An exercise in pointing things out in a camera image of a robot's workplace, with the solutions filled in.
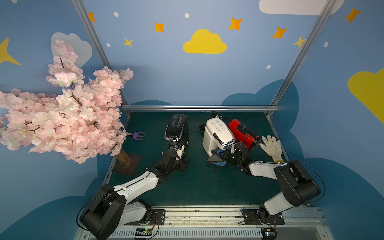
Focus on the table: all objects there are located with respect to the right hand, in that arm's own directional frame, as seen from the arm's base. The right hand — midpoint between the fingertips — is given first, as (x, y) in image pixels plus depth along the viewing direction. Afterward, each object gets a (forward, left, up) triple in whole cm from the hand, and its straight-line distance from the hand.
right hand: (220, 151), depth 94 cm
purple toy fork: (+13, +60, -4) cm, 62 cm away
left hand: (-7, +21, +4) cm, 23 cm away
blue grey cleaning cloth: (-4, +2, -1) cm, 5 cm away
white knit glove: (+8, -38, -5) cm, 39 cm away
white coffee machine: (-1, +4, +18) cm, 18 cm away
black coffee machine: (0, +27, +18) cm, 32 cm away
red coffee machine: (+5, -12, +14) cm, 19 cm away
